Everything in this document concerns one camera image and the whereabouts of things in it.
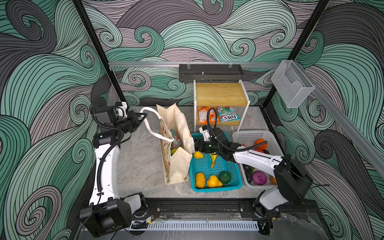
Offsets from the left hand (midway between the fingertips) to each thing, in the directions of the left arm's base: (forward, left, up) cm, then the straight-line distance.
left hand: (147, 113), depth 70 cm
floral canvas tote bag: (-17, -14, -16) cm, 27 cm away
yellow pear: (-23, -34, -28) cm, 50 cm away
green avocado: (-20, -40, -28) cm, 53 cm away
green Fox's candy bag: (+14, -44, -14) cm, 49 cm away
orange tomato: (-1, -66, -29) cm, 72 cm away
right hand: (-7, -21, -19) cm, 29 cm away
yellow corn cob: (-22, -27, -29) cm, 45 cm away
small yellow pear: (-7, -26, -29) cm, 40 cm away
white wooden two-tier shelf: (+16, -37, -1) cm, 40 cm away
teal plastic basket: (-10, -41, -34) cm, 55 cm away
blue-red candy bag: (-2, -13, -22) cm, 26 cm away
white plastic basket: (+5, -60, -28) cm, 66 cm away
